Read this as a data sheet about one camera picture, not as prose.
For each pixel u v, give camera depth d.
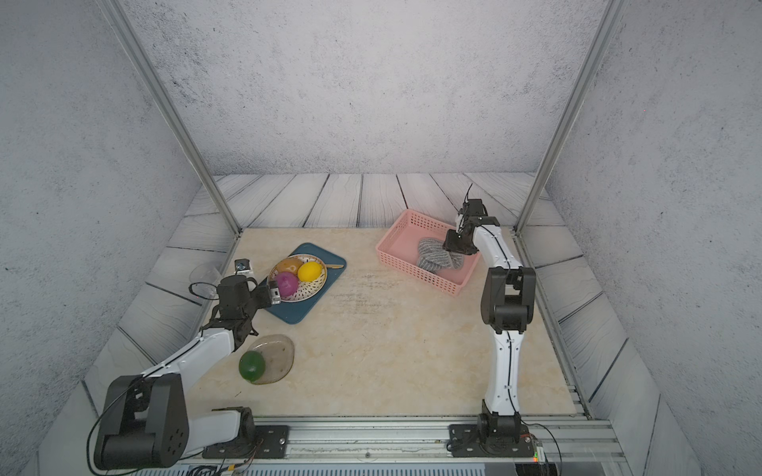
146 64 0.78
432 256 1.08
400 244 1.15
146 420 0.41
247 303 0.70
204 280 1.04
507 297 0.60
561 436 0.74
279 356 0.88
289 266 1.03
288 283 0.97
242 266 0.77
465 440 0.72
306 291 1.02
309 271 1.02
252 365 0.81
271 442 0.73
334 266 1.11
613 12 0.70
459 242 0.89
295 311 0.96
